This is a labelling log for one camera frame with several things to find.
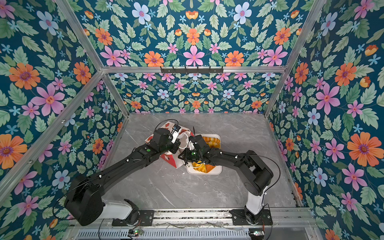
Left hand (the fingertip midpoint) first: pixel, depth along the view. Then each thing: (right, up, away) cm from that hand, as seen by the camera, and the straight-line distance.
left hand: (180, 135), depth 82 cm
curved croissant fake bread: (+12, -18, +3) cm, 22 cm away
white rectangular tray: (+20, -22, +7) cm, 31 cm away
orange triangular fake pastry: (+16, -20, +6) cm, 26 cm away
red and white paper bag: (+1, -1, +5) cm, 5 cm away
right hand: (-2, -12, +3) cm, 12 cm away
